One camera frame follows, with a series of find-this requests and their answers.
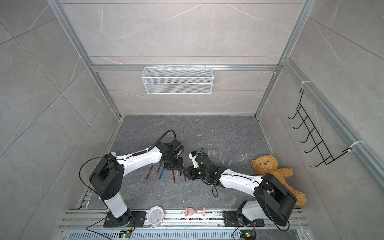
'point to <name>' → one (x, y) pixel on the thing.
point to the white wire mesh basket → (177, 80)
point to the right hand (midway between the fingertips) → (186, 172)
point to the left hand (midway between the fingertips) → (183, 166)
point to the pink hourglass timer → (191, 212)
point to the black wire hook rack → (322, 148)
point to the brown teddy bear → (268, 164)
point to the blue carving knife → (161, 173)
